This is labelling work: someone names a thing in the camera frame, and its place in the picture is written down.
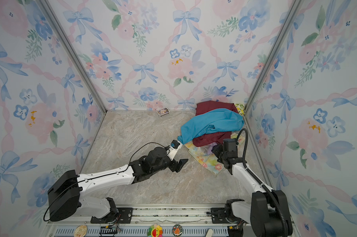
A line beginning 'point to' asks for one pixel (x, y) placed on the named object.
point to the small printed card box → (163, 112)
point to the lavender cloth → (210, 147)
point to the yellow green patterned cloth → (240, 108)
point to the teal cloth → (223, 119)
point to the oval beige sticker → (81, 230)
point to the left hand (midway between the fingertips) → (183, 154)
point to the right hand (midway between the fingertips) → (215, 147)
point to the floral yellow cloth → (210, 162)
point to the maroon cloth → (222, 137)
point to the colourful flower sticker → (155, 230)
